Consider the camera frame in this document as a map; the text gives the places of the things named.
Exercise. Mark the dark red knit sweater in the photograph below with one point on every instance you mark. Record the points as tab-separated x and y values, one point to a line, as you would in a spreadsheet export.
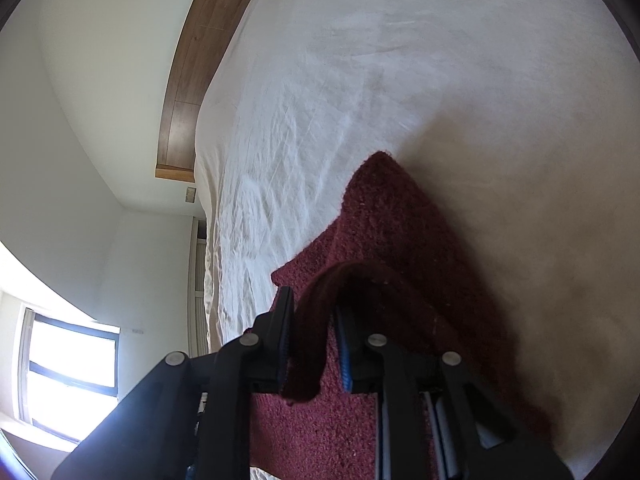
391	250

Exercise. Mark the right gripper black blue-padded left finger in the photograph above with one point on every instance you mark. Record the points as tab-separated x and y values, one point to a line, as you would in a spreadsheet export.
189	418

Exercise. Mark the low white slatted cabinet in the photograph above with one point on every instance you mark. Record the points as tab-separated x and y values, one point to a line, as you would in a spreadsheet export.
202	327

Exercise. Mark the wooden headboard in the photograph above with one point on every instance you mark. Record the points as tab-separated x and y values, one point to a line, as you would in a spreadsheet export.
204	39

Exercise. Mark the white bed sheet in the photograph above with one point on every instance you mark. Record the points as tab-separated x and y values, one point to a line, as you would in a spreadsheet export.
520	118

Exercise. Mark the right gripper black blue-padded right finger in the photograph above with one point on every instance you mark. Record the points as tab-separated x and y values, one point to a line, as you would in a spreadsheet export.
431	420

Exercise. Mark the left wall switch plate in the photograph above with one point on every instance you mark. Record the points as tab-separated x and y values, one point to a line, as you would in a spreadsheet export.
190	195

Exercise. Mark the window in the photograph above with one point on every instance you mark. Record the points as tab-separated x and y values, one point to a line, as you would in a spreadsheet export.
59	372

